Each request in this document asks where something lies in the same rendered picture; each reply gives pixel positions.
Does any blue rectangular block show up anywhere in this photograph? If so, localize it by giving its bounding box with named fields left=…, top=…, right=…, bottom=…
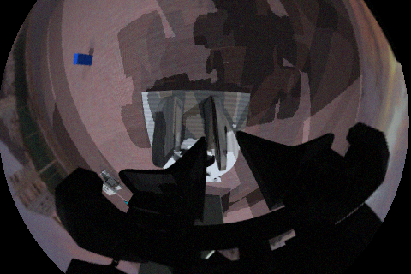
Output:
left=73, top=52, right=93, bottom=65

